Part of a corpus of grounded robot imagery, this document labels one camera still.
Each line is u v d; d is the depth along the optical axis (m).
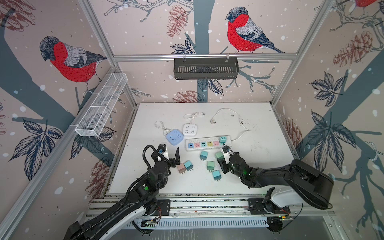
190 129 1.03
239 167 0.66
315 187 0.43
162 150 0.65
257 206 0.73
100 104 0.78
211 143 0.95
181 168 0.86
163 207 0.73
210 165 0.88
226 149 0.77
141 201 0.54
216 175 0.83
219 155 0.86
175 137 0.98
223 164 0.78
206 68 1.04
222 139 0.92
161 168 0.58
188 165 0.86
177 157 0.74
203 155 0.90
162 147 0.65
